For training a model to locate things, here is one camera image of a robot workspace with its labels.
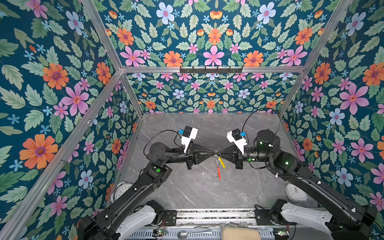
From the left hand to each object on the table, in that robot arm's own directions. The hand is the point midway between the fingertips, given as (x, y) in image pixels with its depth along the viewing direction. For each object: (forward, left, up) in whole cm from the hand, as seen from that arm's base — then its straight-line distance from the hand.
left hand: (214, 156), depth 50 cm
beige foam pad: (-21, -12, -37) cm, 44 cm away
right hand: (+5, -3, -7) cm, 9 cm away
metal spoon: (-19, +14, -38) cm, 45 cm away
